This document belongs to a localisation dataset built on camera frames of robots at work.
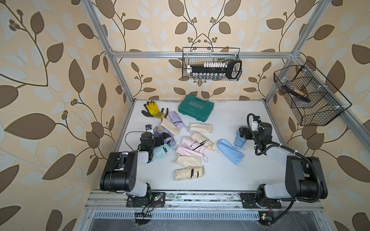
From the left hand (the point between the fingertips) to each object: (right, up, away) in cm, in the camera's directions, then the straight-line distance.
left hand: (152, 134), depth 95 cm
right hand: (+63, +4, -1) cm, 63 cm away
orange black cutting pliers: (+7, +15, +17) cm, 23 cm away
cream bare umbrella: (+25, -20, -14) cm, 35 cm away
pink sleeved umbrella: (+27, -6, -3) cm, 28 cm away
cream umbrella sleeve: (+24, -15, -9) cm, 29 cm away
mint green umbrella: (+7, -10, -6) cm, 13 cm away
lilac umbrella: (+4, +2, +4) cm, 6 cm away
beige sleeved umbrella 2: (+36, +3, +7) cm, 37 cm away
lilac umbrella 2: (+15, +10, +12) cm, 21 cm away
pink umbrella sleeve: (+21, -10, -6) cm, 24 cm away
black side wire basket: (+89, +20, -22) cm, 94 cm away
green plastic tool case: (+31, +18, +15) cm, 39 cm away
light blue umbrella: (+58, -4, -1) cm, 58 cm away
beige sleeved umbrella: (+11, +5, +8) cm, 14 cm away
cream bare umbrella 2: (+33, -3, -1) cm, 33 cm away
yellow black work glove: (-5, +17, +17) cm, 24 cm away
